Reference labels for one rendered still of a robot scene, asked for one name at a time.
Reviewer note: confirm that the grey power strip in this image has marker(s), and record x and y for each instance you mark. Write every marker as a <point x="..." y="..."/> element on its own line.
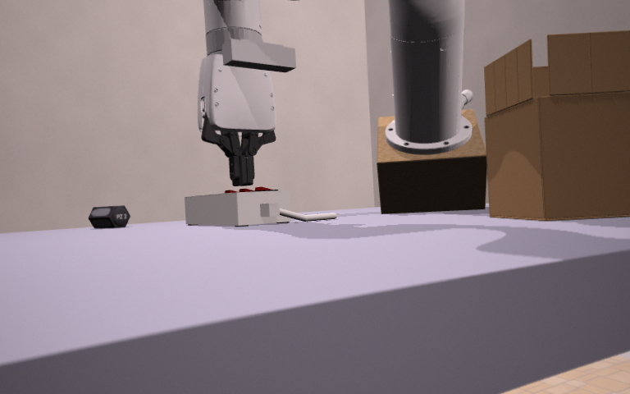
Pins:
<point x="244" y="208"/>

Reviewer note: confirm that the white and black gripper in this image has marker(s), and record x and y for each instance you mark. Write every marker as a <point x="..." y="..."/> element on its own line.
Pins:
<point x="237" y="100"/>

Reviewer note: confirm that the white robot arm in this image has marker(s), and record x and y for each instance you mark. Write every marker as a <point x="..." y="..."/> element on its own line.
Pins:
<point x="426" y="43"/>

